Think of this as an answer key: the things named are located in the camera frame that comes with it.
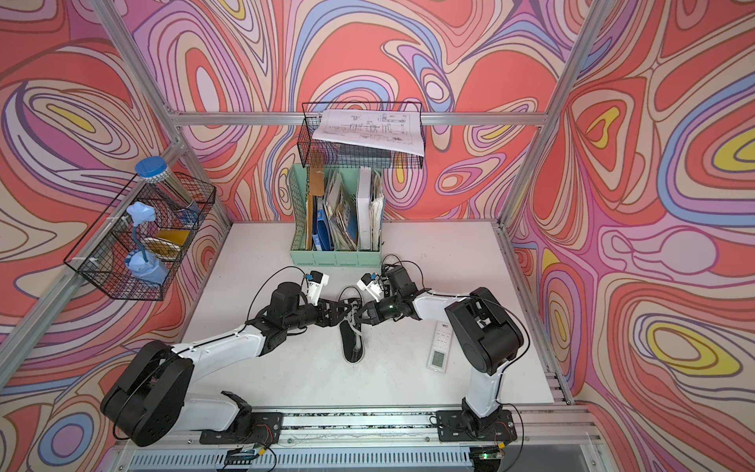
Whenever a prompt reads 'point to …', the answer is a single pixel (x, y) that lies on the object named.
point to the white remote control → (438, 350)
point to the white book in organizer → (364, 209)
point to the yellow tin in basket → (167, 244)
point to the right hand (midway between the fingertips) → (358, 325)
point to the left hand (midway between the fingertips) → (346, 308)
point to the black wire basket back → (321, 153)
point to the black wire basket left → (141, 236)
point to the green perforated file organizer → (338, 212)
